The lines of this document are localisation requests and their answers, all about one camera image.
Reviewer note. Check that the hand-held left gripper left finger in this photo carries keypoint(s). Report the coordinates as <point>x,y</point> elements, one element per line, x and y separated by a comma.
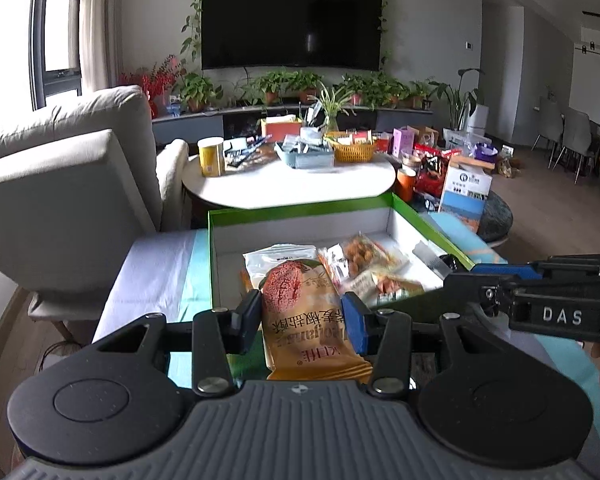
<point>247,317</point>

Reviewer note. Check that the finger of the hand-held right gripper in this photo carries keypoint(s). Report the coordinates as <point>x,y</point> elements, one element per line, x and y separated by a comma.
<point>505,271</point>
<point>475,290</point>

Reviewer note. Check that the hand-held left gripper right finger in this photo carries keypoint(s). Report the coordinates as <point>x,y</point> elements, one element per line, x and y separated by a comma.
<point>355,325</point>

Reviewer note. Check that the orange biscuit packet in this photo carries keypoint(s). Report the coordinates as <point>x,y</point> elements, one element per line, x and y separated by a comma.
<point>305,325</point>

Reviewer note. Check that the clear nut snack packet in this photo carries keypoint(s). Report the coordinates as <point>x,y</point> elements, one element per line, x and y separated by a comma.
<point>367,255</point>

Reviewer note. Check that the green cardboard box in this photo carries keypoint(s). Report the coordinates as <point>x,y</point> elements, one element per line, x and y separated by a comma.
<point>300,215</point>

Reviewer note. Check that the dark round side table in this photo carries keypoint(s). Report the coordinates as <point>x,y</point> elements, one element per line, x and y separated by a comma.
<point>497,217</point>

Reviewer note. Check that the silver snack packet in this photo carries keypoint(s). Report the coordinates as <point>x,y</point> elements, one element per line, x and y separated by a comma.
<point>430,259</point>

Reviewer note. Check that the white orange snack packet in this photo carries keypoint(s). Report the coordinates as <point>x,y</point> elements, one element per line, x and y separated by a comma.
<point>395,286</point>

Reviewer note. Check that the blue white carton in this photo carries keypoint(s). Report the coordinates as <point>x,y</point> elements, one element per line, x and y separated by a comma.
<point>465,195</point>

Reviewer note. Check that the blue bed sheet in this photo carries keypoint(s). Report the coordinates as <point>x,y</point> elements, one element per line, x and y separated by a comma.
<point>145,280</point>

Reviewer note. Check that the purple bag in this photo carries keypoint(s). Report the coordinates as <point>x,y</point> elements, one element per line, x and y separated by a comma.
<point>486,151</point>

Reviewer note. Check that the red snack bags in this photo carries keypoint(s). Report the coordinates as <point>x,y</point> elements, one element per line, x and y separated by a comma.
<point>432,170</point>

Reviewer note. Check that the orange can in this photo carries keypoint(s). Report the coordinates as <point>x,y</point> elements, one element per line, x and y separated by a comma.
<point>406,185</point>

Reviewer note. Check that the round white table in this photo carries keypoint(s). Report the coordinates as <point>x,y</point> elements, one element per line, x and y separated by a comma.
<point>290,185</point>

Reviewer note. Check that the grey dining chair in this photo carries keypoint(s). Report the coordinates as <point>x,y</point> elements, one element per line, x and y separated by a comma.
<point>547,127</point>
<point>577,140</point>

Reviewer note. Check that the white air purifier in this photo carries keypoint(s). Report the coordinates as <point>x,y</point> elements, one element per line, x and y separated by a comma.
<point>479,120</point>

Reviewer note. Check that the yellow can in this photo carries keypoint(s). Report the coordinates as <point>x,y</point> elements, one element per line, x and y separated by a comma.
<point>211,157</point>

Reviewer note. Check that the scattered stationery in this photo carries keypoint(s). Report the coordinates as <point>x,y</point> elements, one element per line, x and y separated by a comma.
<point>245,152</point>

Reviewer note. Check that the purple box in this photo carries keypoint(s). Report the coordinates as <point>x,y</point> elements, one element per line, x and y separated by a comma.
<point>403,141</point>

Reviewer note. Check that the blue plastic tray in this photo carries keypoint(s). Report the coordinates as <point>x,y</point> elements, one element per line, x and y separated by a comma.
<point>305,160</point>

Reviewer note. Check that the wicker basket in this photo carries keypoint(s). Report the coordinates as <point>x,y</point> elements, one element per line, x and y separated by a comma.
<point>352,152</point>

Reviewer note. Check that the tall leafy plant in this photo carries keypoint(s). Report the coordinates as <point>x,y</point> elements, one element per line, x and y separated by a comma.
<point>457,95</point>

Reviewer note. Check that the orange tissue box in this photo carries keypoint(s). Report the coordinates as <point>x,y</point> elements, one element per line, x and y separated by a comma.
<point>280,131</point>

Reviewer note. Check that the grey television console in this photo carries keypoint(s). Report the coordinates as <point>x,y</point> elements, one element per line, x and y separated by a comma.
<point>195,122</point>

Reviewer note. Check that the row of green potted plants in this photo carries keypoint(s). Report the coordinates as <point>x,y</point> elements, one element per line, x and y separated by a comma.
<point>380,90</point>

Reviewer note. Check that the spider plant in vase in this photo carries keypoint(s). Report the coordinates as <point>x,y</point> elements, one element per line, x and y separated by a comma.
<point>332,105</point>

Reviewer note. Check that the green potted plant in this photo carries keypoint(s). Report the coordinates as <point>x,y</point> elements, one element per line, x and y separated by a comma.
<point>197,91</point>
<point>285,84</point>

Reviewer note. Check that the beige armchair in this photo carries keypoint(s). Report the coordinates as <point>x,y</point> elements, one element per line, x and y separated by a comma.
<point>55,185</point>

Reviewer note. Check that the red flower decoration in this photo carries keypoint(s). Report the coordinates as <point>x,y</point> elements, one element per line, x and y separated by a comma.
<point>152,82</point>

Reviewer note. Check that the black television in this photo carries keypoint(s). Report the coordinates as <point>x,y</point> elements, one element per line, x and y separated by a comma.
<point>290,20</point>

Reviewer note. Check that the ivy vine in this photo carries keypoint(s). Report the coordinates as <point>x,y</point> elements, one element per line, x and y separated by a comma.
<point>195,15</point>

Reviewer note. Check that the beige curtain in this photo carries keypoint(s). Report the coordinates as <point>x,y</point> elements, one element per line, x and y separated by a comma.
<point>100,25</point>

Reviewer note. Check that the narrow black-framed window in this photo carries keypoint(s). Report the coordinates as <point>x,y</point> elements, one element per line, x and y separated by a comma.
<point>60,25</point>

